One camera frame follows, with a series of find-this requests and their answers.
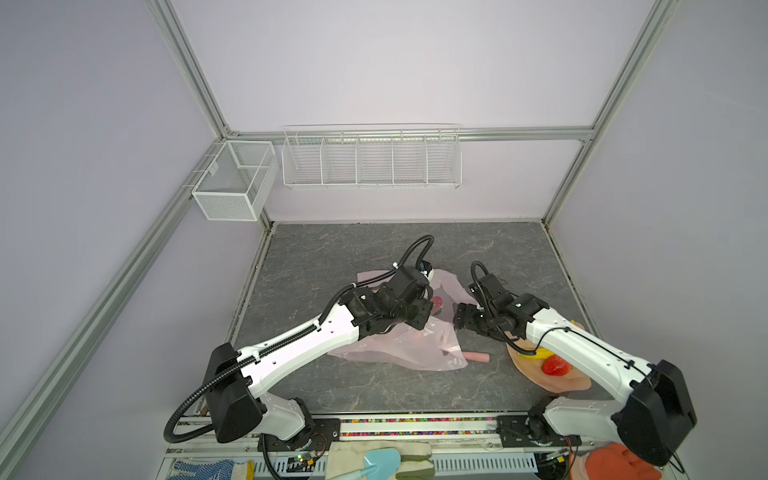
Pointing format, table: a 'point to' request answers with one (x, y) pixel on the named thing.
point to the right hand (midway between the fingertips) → (464, 320)
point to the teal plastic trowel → (383, 463)
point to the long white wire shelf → (372, 156)
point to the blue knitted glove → (217, 470)
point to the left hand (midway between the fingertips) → (425, 308)
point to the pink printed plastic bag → (436, 346)
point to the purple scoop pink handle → (476, 356)
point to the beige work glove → (414, 463)
